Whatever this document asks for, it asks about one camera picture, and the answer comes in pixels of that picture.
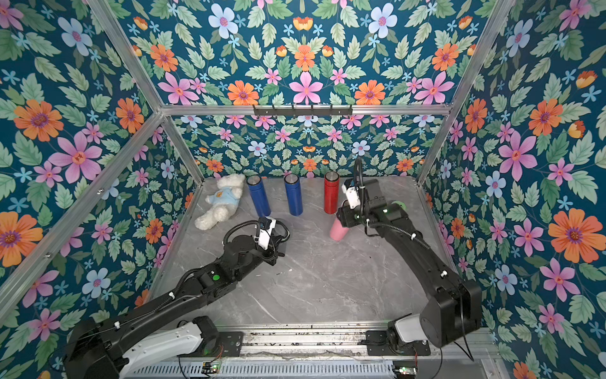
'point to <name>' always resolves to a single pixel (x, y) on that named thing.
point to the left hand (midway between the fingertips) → (284, 235)
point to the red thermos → (331, 192)
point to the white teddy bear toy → (224, 201)
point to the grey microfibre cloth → (281, 230)
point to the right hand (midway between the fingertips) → (354, 206)
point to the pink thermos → (338, 232)
